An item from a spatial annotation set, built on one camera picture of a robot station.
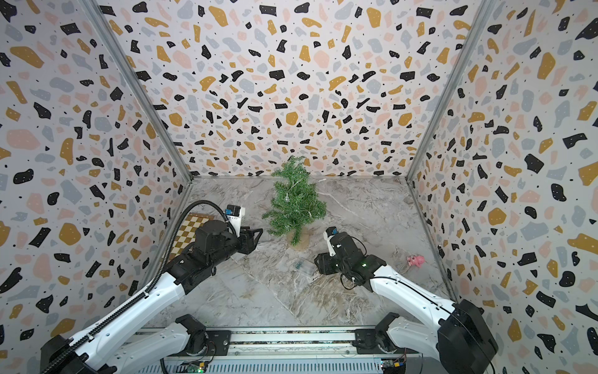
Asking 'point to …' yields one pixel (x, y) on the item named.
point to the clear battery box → (304, 266)
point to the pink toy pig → (417, 260)
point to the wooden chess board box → (187, 231)
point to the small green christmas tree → (297, 201)
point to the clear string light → (286, 196)
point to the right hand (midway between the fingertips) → (321, 260)
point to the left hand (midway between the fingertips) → (259, 228)
